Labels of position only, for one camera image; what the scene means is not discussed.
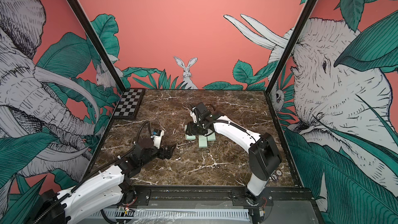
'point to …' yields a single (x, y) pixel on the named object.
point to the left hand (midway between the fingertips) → (170, 141)
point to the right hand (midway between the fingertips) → (187, 130)
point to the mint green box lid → (211, 137)
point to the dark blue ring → (224, 142)
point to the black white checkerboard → (129, 104)
